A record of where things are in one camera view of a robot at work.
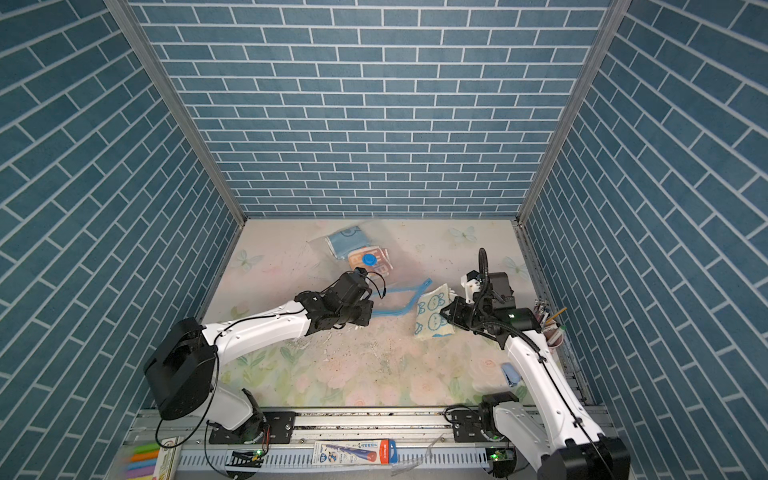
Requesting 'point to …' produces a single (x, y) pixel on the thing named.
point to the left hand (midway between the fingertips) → (378, 312)
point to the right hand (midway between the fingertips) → (446, 312)
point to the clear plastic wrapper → (400, 467)
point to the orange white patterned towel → (383, 265)
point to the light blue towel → (347, 241)
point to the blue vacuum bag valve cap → (369, 259)
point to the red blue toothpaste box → (354, 452)
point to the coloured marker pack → (143, 462)
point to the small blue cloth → (512, 376)
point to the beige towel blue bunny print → (430, 323)
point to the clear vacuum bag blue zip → (397, 254)
